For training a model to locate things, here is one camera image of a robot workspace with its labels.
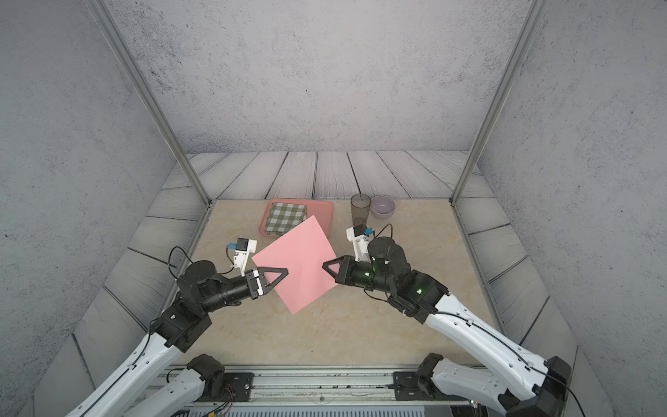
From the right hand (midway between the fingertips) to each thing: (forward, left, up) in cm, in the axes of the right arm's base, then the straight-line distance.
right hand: (323, 268), depth 63 cm
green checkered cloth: (+43, +23, -29) cm, 56 cm away
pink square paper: (+4, +5, +1) cm, 7 cm away
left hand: (-2, +8, -2) cm, 9 cm away
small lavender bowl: (+47, -20, -27) cm, 58 cm away
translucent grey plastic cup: (+38, -10, -18) cm, 43 cm away
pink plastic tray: (+48, +6, -31) cm, 58 cm away
